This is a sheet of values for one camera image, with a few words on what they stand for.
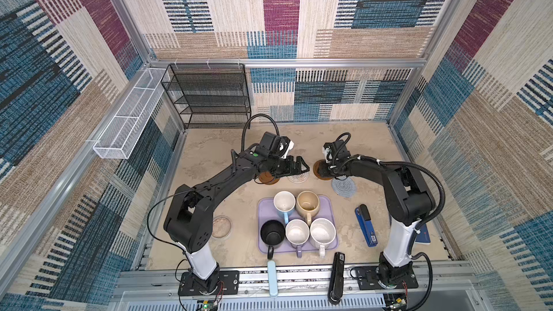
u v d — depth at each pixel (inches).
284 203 35.3
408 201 20.3
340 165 29.1
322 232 32.9
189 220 18.0
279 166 28.7
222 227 33.9
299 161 29.8
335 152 31.8
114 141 35.9
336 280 27.9
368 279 28.7
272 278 28.2
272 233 32.7
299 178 39.0
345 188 37.9
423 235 31.8
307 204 35.2
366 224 32.7
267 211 35.3
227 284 28.8
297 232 32.5
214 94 42.9
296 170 29.0
